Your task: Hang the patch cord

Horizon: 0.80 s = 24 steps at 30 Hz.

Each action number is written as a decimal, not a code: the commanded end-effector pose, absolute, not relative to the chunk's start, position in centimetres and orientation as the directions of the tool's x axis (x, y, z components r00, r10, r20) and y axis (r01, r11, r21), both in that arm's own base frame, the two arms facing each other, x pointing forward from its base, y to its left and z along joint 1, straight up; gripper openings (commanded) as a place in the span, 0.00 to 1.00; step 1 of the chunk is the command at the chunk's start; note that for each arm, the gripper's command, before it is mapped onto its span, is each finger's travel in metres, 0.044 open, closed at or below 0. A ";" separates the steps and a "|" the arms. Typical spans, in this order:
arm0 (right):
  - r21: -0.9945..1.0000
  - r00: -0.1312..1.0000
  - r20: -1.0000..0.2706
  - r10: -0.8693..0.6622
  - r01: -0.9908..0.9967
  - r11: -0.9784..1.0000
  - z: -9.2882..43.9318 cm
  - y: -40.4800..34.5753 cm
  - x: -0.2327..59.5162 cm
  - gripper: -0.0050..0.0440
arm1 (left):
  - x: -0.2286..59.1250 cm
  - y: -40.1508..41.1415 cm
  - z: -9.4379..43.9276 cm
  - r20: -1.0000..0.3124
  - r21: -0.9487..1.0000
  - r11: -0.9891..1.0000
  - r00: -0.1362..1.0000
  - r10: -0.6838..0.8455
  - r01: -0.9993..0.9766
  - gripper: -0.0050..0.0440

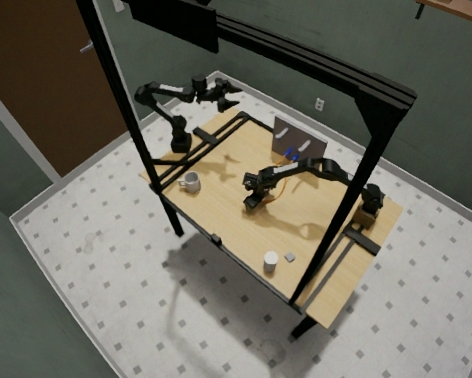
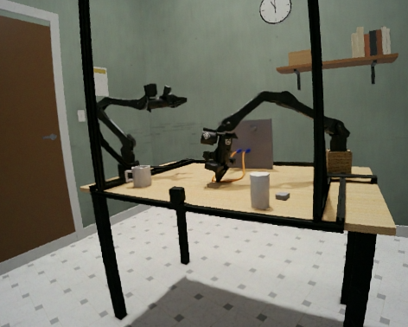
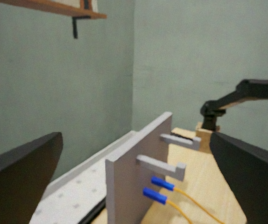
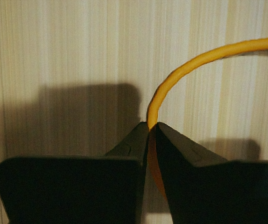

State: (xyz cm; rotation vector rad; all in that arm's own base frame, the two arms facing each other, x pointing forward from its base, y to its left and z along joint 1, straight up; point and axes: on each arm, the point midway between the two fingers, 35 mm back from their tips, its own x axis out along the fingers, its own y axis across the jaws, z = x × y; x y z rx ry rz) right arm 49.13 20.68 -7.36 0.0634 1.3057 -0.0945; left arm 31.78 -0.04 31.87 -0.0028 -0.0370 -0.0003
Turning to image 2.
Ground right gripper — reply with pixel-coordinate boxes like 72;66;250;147
204;147;236;183

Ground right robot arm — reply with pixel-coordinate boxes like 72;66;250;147
201;91;350;161

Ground grey cylinder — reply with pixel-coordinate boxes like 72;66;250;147
250;172;270;209

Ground grey cup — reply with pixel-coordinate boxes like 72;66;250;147
124;165;151;188

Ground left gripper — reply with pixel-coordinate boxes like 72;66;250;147
157;93;187;108

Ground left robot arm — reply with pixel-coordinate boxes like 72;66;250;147
97;84;171;164

